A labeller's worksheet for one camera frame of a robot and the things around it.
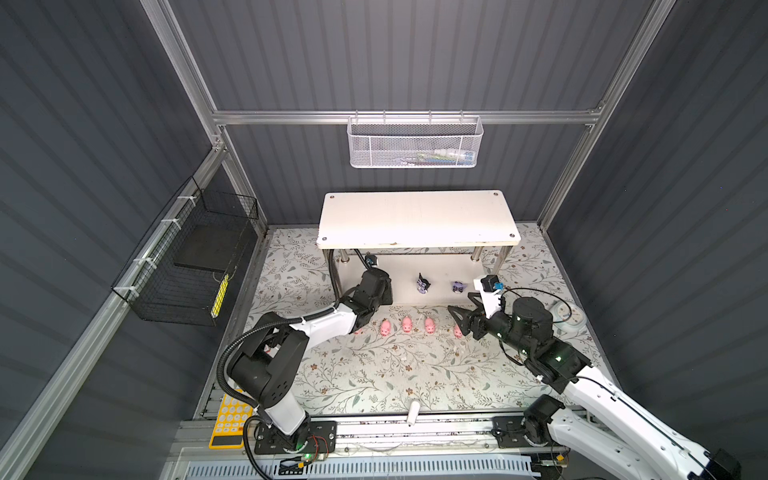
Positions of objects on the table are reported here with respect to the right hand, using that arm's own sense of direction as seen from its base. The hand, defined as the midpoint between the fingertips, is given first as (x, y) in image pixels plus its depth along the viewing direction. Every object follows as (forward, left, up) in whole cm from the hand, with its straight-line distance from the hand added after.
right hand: (464, 303), depth 74 cm
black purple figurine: (+13, +9, -10) cm, 19 cm away
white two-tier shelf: (+9, +9, +12) cm, 17 cm away
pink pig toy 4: (-8, +3, +1) cm, 8 cm away
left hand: (+14, +21, -12) cm, 28 cm away
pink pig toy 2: (+4, +14, -19) cm, 24 cm away
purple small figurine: (+12, -2, -12) cm, 17 cm away
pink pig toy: (+3, +21, -20) cm, 29 cm away
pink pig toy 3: (+4, +7, -20) cm, 21 cm away
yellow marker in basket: (-4, +58, +7) cm, 58 cm away
